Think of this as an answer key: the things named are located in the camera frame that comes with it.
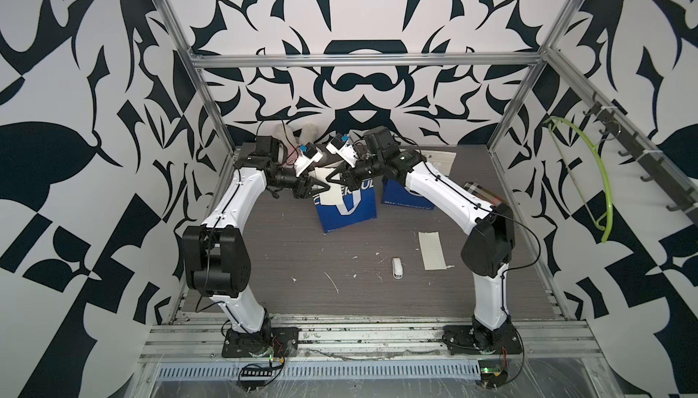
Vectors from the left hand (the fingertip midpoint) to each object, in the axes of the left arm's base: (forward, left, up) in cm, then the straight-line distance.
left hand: (321, 179), depth 83 cm
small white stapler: (-21, -22, -19) cm, 36 cm away
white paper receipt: (-5, -4, -1) cm, 7 cm away
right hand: (-2, -2, +5) cm, 5 cm away
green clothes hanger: (-17, -70, +10) cm, 73 cm away
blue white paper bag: (-6, -5, -5) cm, 10 cm away
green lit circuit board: (-48, -43, -22) cm, 68 cm away
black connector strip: (-45, +18, -24) cm, 54 cm away
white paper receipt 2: (-14, -35, -22) cm, 44 cm away
